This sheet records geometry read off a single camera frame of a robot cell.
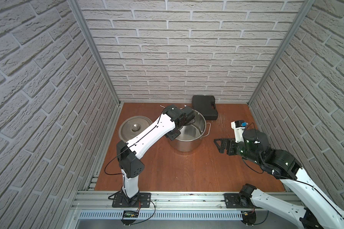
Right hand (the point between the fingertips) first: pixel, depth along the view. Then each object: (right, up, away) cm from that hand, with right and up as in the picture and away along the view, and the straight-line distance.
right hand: (223, 140), depth 65 cm
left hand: (-29, +4, +11) cm, 32 cm away
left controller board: (-46, -40, +7) cm, 61 cm away
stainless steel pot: (-11, -2, +39) cm, 40 cm away
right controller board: (+15, -40, +5) cm, 43 cm away
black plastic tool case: (+1, +20, +47) cm, 52 cm away
